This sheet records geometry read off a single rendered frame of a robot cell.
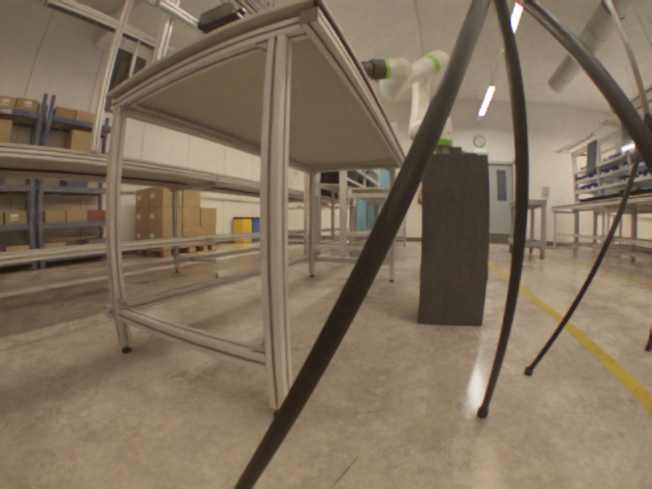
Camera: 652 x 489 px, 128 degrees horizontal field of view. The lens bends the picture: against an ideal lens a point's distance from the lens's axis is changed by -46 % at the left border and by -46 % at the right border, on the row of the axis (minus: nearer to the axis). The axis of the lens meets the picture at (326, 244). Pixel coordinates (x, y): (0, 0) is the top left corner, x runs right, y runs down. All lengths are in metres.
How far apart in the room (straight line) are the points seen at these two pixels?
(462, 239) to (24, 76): 5.20
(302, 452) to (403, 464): 0.21
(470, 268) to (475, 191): 0.35
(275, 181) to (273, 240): 0.12
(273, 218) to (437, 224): 0.91
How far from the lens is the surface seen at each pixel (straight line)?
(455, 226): 1.36
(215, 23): 1.59
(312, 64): 0.97
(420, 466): 0.66
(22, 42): 5.20
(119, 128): 1.18
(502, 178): 7.96
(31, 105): 4.32
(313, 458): 0.66
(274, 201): 0.59
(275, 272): 0.60
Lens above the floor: 0.48
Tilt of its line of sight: 4 degrees down
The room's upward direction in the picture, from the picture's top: straight up
